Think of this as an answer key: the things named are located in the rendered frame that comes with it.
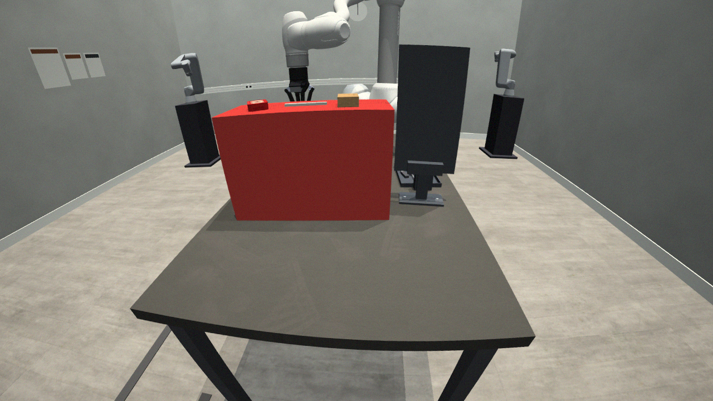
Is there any tan cardboard box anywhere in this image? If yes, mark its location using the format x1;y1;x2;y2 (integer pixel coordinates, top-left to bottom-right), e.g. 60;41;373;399
338;94;359;107

